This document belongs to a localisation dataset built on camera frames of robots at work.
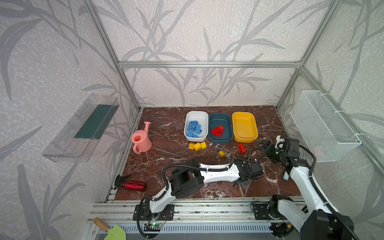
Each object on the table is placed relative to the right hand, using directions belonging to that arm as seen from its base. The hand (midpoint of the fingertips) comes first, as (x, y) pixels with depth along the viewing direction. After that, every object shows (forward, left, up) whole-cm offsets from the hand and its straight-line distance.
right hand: (261, 146), depth 84 cm
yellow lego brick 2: (+6, +37, -10) cm, 39 cm away
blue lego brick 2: (+18, +36, -7) cm, 41 cm away
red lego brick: (+5, +8, -11) cm, 14 cm away
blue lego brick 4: (+15, +39, -10) cm, 43 cm away
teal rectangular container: (+29, +17, -10) cm, 35 cm away
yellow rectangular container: (+21, +3, -10) cm, 23 cm away
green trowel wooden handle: (-39, +74, -10) cm, 85 cm away
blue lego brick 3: (+16, +42, -8) cm, 46 cm away
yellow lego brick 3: (+7, +33, -11) cm, 35 cm away
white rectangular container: (+33, +34, -12) cm, 49 cm away
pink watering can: (+5, +70, -2) cm, 70 cm away
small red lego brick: (+20, +20, -9) cm, 30 cm away
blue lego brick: (+25, +41, -9) cm, 49 cm away
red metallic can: (-18, +71, -7) cm, 74 cm away
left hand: (-16, +12, -11) cm, 23 cm away
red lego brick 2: (+17, +23, -9) cm, 30 cm away
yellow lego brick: (+7, +41, -11) cm, 43 cm away
